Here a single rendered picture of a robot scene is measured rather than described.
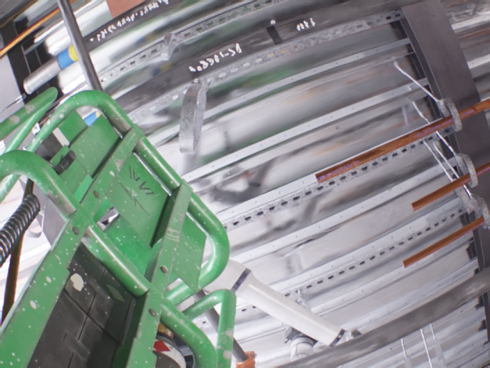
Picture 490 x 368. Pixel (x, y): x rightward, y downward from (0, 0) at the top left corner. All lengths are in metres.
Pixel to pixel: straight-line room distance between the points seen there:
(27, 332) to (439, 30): 2.03
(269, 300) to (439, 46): 1.19
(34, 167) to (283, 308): 1.42
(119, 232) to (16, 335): 0.73
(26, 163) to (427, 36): 1.76
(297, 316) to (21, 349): 1.67
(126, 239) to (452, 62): 1.54
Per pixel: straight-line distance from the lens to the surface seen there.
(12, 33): 2.72
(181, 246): 1.27
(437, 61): 2.34
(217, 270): 1.46
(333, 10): 1.90
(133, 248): 1.30
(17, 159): 0.95
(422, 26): 2.31
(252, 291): 2.17
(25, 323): 0.65
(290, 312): 2.18
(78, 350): 0.85
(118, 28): 1.95
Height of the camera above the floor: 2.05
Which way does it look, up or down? 70 degrees up
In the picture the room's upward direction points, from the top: 4 degrees clockwise
